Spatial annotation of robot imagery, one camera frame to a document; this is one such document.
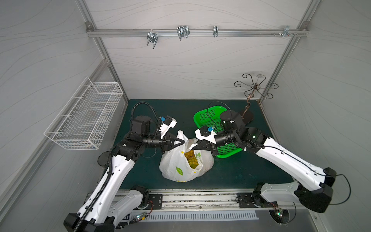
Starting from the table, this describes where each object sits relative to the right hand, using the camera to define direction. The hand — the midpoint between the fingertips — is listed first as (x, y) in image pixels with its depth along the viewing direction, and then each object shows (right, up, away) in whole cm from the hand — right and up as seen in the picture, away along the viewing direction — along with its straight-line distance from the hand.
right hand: (190, 145), depth 59 cm
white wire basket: (-52, +10, +10) cm, 54 cm away
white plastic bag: (-8, -10, +8) cm, 15 cm away
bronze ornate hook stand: (+36, +34, +31) cm, 58 cm away
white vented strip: (+6, -38, +11) cm, 40 cm away
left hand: (-3, 0, +2) cm, 4 cm away
